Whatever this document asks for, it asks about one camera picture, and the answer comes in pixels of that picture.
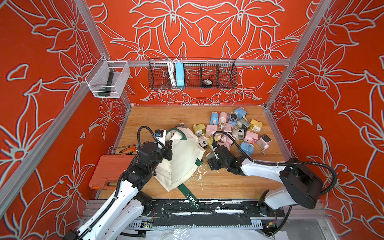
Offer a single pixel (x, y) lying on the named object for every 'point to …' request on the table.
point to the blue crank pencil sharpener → (248, 148)
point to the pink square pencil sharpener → (211, 128)
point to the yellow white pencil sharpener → (256, 125)
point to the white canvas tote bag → (180, 168)
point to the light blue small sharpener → (233, 119)
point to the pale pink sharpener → (251, 137)
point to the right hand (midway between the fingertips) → (213, 157)
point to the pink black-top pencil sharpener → (263, 141)
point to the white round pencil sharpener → (243, 123)
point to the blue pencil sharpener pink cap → (214, 119)
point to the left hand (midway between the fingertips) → (171, 140)
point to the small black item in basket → (207, 82)
